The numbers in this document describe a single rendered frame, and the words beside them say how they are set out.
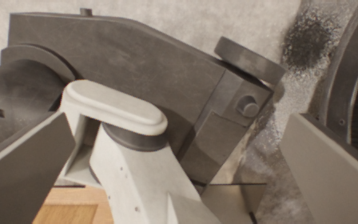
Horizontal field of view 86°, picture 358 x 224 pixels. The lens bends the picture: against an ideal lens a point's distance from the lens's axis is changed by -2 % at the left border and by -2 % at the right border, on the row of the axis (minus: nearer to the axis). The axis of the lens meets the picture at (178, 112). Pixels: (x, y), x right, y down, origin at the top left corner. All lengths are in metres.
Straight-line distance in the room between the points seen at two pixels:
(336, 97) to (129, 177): 0.42
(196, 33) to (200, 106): 0.24
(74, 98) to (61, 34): 0.19
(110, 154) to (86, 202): 0.54
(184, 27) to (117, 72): 0.26
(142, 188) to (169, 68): 0.29
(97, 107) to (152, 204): 0.19
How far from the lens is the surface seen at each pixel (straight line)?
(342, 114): 0.49
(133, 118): 0.37
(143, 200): 0.31
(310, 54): 0.80
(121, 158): 0.36
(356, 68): 0.47
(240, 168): 0.95
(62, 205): 0.95
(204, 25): 0.65
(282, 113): 0.85
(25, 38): 0.57
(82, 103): 0.38
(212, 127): 0.55
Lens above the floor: 0.64
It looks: 62 degrees down
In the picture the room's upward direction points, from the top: 173 degrees clockwise
